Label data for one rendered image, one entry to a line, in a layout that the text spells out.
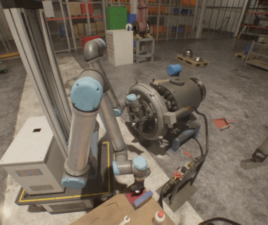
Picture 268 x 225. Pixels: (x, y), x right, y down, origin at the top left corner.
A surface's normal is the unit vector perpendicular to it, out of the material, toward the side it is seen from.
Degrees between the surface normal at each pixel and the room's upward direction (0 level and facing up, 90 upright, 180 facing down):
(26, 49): 90
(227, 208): 0
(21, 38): 90
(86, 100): 83
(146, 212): 0
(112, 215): 0
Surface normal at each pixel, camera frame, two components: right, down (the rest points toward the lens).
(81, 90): 0.14, 0.48
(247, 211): 0.00, -0.81
